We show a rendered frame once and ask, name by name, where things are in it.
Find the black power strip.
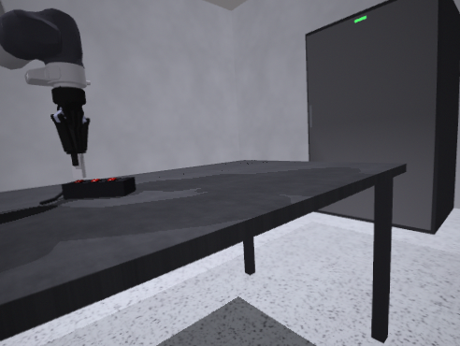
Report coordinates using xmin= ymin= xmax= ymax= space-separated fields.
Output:
xmin=39 ymin=177 xmax=136 ymax=205

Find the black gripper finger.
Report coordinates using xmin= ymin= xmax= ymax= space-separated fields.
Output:
xmin=50 ymin=108 xmax=84 ymax=179
xmin=77 ymin=111 xmax=90 ymax=178

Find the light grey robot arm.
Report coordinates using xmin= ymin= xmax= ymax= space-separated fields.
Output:
xmin=0 ymin=0 xmax=91 ymax=89

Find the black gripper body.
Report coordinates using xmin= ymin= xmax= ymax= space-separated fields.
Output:
xmin=51 ymin=86 xmax=86 ymax=124

